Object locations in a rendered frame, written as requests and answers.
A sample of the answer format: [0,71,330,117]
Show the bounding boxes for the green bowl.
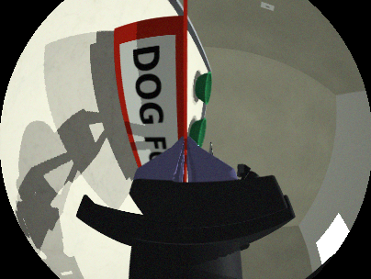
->
[195,72,212,105]
[189,117,207,147]

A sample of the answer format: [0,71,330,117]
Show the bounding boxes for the red box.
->
[114,0,187,182]

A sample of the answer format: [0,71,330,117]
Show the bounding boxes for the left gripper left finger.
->
[132,137,185,182]

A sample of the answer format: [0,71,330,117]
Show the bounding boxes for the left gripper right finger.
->
[186,137,238,182]

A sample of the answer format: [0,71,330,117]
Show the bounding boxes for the grey raised table edge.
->
[168,0,211,119]

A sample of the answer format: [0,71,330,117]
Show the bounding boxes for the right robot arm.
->
[237,164,260,251]

